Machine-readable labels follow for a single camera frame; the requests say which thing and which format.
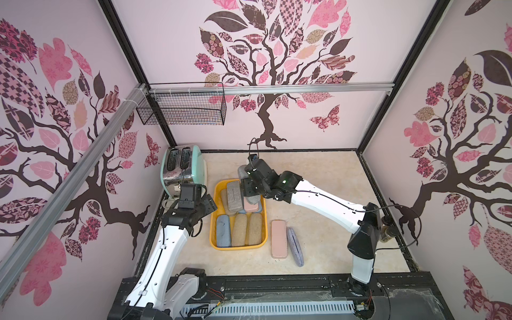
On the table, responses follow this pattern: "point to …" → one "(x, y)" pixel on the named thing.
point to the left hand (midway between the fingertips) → (206, 209)
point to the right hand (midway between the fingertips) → (245, 182)
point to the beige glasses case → (254, 230)
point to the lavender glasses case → (295, 246)
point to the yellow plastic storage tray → (219, 184)
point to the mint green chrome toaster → (182, 164)
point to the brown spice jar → (383, 237)
